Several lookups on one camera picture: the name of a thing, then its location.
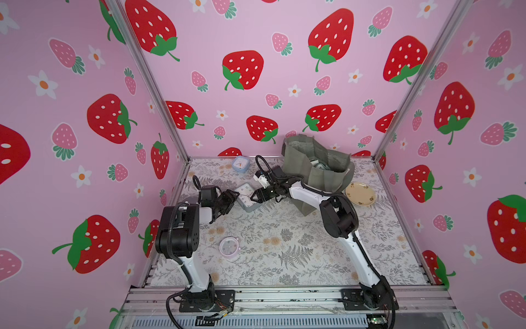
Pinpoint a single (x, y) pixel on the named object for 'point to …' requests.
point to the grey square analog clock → (244, 198)
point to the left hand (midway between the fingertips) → (238, 196)
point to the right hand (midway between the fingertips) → (250, 199)
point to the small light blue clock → (241, 164)
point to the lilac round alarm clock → (229, 247)
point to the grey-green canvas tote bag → (329, 170)
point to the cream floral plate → (361, 194)
